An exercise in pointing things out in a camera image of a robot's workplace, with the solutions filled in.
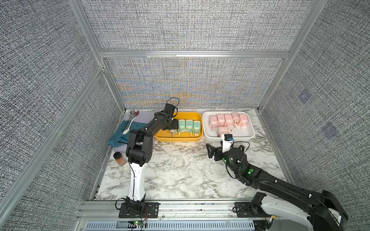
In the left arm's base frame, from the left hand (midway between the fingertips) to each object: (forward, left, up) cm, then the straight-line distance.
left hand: (175, 124), depth 101 cm
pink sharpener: (+1, -27, 0) cm, 27 cm away
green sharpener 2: (-3, -4, +2) cm, 6 cm away
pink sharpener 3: (+1, -38, 0) cm, 38 cm away
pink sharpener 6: (-6, -33, 0) cm, 33 cm away
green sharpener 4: (-4, -15, -1) cm, 15 cm away
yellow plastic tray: (-7, +7, -4) cm, 11 cm away
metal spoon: (+16, +34, -5) cm, 38 cm away
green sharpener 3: (-2, -9, 0) cm, 10 cm away
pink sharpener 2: (+3, -33, +1) cm, 33 cm away
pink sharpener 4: (+4, -44, +1) cm, 44 cm away
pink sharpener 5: (+1, -49, 0) cm, 49 cm away
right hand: (-22, -21, +13) cm, 34 cm away
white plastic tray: (-6, -52, -6) cm, 52 cm away
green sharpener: (-6, +1, 0) cm, 6 cm away
